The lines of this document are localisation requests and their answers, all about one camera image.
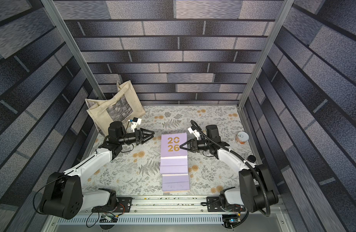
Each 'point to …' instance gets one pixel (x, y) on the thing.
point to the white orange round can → (241, 138)
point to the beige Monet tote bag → (122, 106)
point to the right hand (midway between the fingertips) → (180, 147)
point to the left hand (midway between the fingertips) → (153, 135)
